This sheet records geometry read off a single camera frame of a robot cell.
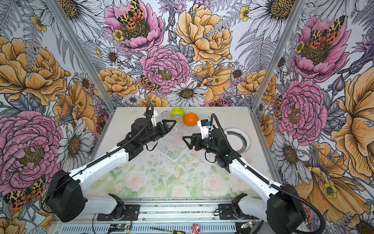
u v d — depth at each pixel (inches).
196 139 26.5
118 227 28.0
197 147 26.9
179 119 40.2
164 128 27.1
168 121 28.7
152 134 26.2
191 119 42.6
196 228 26.0
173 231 27.1
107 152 20.5
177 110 43.7
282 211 15.5
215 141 24.8
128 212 28.8
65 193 15.7
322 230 15.0
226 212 29.1
